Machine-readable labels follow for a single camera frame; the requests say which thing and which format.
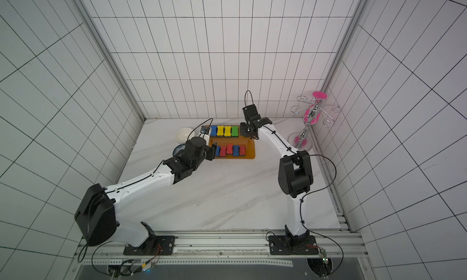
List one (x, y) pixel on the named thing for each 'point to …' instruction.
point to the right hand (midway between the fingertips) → (239, 129)
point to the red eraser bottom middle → (229, 150)
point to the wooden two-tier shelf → (223, 140)
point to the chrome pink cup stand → (301, 140)
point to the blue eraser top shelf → (213, 131)
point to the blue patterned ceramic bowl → (178, 148)
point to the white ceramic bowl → (181, 134)
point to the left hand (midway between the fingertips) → (208, 144)
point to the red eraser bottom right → (242, 150)
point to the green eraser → (235, 132)
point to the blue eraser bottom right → (236, 150)
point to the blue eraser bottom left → (217, 150)
